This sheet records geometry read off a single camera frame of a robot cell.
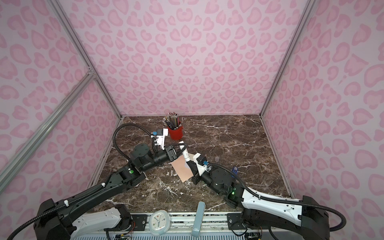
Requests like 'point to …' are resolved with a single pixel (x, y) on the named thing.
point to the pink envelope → (182, 169)
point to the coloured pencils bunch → (172, 120)
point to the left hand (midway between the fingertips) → (187, 144)
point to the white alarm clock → (159, 222)
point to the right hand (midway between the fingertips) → (187, 160)
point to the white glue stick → (185, 152)
